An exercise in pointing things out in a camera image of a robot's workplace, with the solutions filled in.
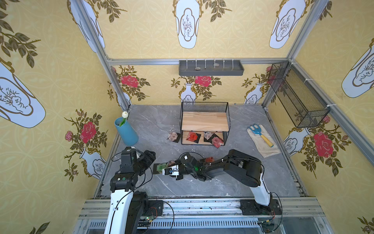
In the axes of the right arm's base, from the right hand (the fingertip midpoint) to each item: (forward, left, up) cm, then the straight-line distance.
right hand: (163, 173), depth 83 cm
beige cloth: (+22, -65, -4) cm, 69 cm away
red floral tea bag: (+23, -32, -3) cm, 40 cm away
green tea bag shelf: (+4, +4, -3) cm, 6 cm away
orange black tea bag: (+7, -4, -3) cm, 9 cm away
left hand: (+5, +6, +10) cm, 13 cm away
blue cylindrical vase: (+19, +23, +7) cm, 31 cm away
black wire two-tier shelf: (+28, -23, +11) cm, 38 cm away
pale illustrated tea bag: (+28, -26, -2) cm, 38 cm away
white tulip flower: (+20, +19, +26) cm, 39 cm away
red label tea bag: (+26, -17, -2) cm, 31 cm away
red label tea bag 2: (+11, -27, -5) cm, 30 cm away
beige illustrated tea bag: (+27, -3, -4) cm, 27 cm away
